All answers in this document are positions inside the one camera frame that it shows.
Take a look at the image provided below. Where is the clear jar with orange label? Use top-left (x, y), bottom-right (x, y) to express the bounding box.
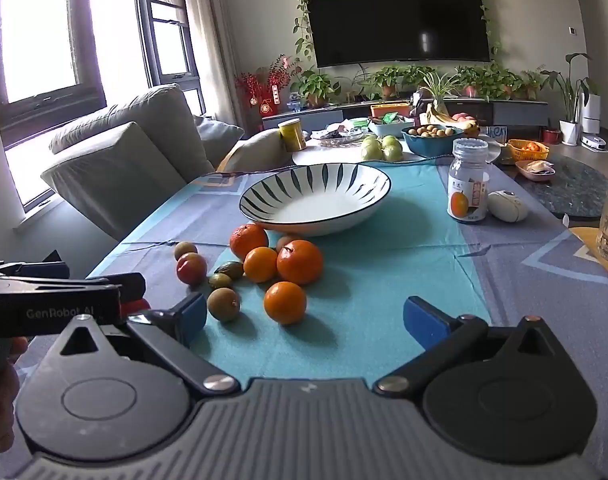
top-left (446, 137), bottom-right (491, 224)

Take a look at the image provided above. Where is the yellow tin can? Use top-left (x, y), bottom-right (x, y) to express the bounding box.
top-left (277, 118), bottom-right (307, 152)

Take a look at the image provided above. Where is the small brown pear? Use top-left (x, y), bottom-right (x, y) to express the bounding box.
top-left (207, 287), bottom-right (241, 322)

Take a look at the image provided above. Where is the pink snack dish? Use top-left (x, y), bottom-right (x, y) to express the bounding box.
top-left (515, 160), bottom-right (557, 183)

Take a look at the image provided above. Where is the blue and grey tablecloth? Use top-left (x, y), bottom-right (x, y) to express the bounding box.
top-left (0, 161), bottom-right (608, 480)

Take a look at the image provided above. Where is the dark green plum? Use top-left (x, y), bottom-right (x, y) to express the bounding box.
top-left (214, 261), bottom-right (245, 281)

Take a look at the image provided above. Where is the grey television cabinet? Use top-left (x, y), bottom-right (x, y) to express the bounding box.
top-left (261, 98), bottom-right (550, 134)

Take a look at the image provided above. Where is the spider plant in glass vase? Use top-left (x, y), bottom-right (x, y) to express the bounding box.
top-left (416, 70), bottom-right (466, 112)

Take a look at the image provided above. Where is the blue bowl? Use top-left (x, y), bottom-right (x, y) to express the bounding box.
top-left (400, 125), bottom-right (466, 158)

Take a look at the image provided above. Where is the white oval device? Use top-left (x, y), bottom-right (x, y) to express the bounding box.
top-left (486, 190), bottom-right (530, 223)

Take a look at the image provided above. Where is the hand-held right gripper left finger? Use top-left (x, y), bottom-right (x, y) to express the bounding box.
top-left (48, 292), bottom-right (242, 396)

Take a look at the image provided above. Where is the orange woven basket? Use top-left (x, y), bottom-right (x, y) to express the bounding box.
top-left (506, 138), bottom-right (551, 163)

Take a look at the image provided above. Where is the grey pillow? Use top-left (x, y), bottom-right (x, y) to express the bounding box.
top-left (194, 114), bottom-right (245, 167)

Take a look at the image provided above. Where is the red festive decoration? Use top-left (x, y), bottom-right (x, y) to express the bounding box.
top-left (234, 55), bottom-right (303, 119)

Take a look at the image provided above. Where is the bunch of bananas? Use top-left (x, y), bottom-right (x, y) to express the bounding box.
top-left (424, 101), bottom-right (481, 134)

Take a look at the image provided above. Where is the white bowl with dark stripes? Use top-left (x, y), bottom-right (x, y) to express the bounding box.
top-left (239, 162), bottom-right (392, 237)

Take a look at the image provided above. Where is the pile of green apples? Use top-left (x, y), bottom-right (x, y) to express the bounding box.
top-left (360, 134), bottom-right (404, 162)

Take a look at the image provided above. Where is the glass dish with dark snacks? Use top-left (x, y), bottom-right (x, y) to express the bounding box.
top-left (311, 121), bottom-right (367, 148)

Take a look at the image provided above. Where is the white round table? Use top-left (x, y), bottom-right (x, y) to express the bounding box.
top-left (292, 129), bottom-right (506, 167)

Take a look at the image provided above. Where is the pile of brown longans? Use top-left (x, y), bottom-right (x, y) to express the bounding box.
top-left (407, 125), bottom-right (458, 139)

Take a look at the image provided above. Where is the bushy potted green plant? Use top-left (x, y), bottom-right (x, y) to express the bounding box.
top-left (290, 69), bottom-right (341, 109)

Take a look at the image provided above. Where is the black wall television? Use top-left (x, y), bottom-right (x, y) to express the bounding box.
top-left (304, 0), bottom-right (491, 69)

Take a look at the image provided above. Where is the grey sofa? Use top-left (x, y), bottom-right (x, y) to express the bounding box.
top-left (40, 82), bottom-right (247, 241)

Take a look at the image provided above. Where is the red apple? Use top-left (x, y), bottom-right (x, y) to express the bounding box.
top-left (176, 252), bottom-right (208, 286)

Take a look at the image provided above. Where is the beige curtain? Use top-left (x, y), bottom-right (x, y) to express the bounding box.
top-left (181, 0), bottom-right (235, 124)

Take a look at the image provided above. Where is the large dark framed window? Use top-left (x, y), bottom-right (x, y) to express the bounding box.
top-left (0, 0), bottom-right (108, 152)

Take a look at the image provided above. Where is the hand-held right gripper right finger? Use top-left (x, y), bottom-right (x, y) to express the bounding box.
top-left (371, 296), bottom-right (565, 396)

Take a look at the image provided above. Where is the tall plant in white pot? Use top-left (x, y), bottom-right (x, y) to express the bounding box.
top-left (540, 52), bottom-right (593, 147)

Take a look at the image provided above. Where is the dark marble round table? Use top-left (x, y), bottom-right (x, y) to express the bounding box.
top-left (499, 152), bottom-right (608, 219)

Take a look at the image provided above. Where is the orange box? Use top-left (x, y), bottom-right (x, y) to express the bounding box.
top-left (370, 102), bottom-right (413, 119)

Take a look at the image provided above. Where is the person's left hand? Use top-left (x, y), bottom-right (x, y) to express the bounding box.
top-left (0, 336), bottom-right (32, 456)

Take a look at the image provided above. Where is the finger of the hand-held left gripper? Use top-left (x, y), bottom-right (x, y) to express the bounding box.
top-left (84, 272), bottom-right (149, 318)
top-left (0, 251), bottom-right (71, 281)

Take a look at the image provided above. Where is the orange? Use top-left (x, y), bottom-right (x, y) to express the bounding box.
top-left (264, 281), bottom-right (308, 326)
top-left (243, 246), bottom-right (279, 284)
top-left (276, 240), bottom-right (325, 286)
top-left (229, 223), bottom-right (269, 261)

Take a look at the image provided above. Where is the light blue snack basket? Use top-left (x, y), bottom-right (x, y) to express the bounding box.
top-left (368, 114), bottom-right (415, 139)

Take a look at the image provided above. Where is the wide potted green plant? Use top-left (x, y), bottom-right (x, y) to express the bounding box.
top-left (455, 61), bottom-right (524, 101)

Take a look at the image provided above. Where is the beige cushion with orange stripe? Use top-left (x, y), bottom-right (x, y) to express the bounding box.
top-left (218, 127), bottom-right (293, 174)

